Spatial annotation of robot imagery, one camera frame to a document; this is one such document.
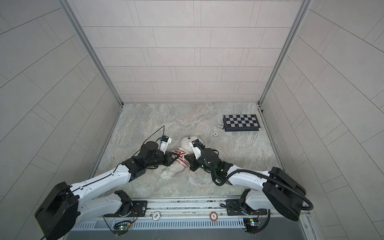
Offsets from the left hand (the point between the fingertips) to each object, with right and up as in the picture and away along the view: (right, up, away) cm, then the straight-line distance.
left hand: (182, 155), depth 78 cm
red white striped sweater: (0, -2, -2) cm, 3 cm away
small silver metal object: (+24, +14, +23) cm, 36 cm away
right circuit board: (+34, -29, -10) cm, 46 cm away
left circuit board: (-25, -30, -13) cm, 41 cm away
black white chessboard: (+38, +16, +24) cm, 48 cm away
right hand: (+2, -2, -1) cm, 3 cm away
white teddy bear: (-3, -6, -4) cm, 8 cm away
